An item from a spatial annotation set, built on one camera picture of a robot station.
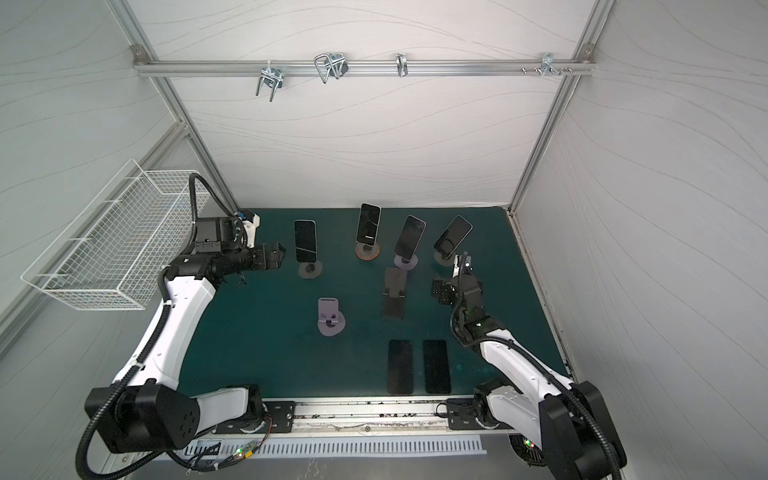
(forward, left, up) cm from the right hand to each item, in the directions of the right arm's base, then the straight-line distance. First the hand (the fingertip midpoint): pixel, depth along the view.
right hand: (459, 270), depth 86 cm
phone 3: (-24, +16, -14) cm, 32 cm away
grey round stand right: (+13, +2, -15) cm, 20 cm away
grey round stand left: (+7, +50, -14) cm, 52 cm away
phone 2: (+13, +15, -1) cm, 20 cm away
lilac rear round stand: (+10, +15, -13) cm, 22 cm away
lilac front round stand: (-14, +37, -9) cm, 41 cm away
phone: (+11, +49, -1) cm, 51 cm away
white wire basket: (-6, +82, +20) cm, 85 cm away
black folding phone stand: (-5, +19, -7) cm, 21 cm away
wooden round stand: (+15, +30, -13) cm, 36 cm away
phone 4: (-26, +6, -13) cm, 30 cm away
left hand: (-2, +52, +10) cm, 53 cm away
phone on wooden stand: (+17, +29, 0) cm, 33 cm away
